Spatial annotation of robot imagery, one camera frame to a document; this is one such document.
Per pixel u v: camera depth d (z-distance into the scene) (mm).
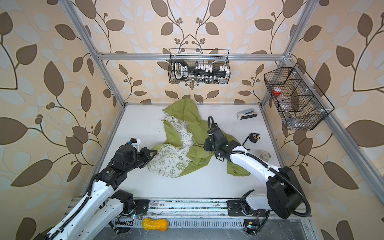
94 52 889
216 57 910
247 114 1096
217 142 635
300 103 828
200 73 848
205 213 737
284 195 410
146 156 680
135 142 737
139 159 667
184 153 937
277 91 805
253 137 980
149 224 667
